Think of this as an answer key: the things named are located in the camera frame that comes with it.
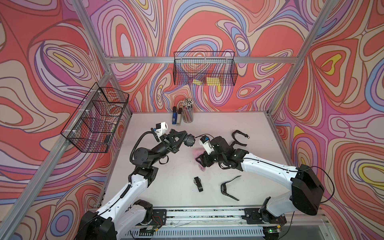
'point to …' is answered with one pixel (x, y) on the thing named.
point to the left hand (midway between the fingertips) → (187, 138)
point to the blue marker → (174, 115)
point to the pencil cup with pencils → (187, 109)
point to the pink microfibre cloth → (196, 152)
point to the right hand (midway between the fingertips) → (201, 160)
